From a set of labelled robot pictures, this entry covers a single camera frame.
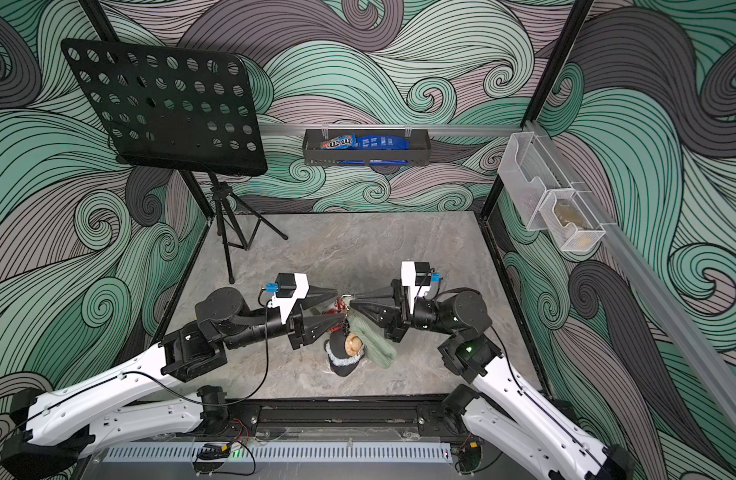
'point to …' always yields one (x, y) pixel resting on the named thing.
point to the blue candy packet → (370, 142)
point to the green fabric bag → (375, 347)
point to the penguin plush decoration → (344, 351)
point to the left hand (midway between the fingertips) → (337, 299)
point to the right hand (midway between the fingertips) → (353, 298)
